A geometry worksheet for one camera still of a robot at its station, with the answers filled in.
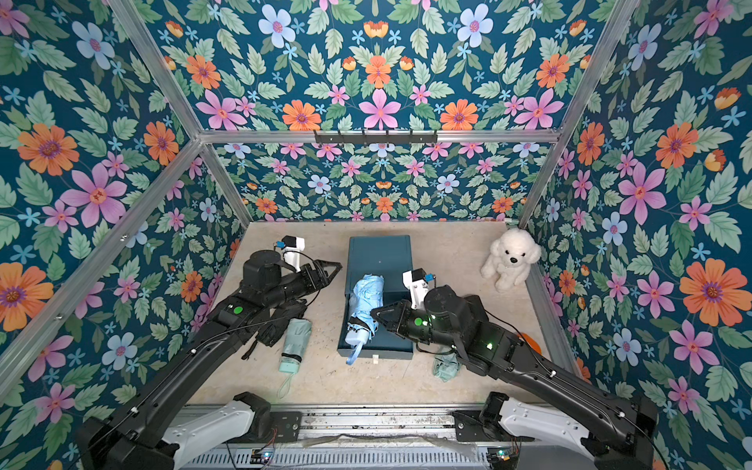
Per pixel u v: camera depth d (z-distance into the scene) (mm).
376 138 926
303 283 638
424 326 527
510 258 887
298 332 863
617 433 389
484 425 651
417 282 594
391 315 582
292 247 665
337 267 704
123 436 379
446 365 796
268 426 715
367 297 627
